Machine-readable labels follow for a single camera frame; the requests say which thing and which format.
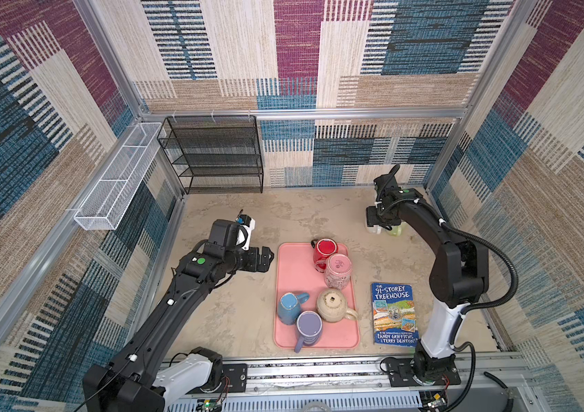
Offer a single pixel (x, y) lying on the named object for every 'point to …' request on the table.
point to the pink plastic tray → (338, 335)
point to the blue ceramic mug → (289, 306)
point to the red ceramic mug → (323, 248)
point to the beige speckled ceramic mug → (331, 306)
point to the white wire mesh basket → (108, 202)
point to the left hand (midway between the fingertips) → (260, 250)
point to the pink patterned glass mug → (338, 271)
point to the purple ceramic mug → (309, 326)
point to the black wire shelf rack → (215, 154)
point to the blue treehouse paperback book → (393, 314)
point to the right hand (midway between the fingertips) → (379, 221)
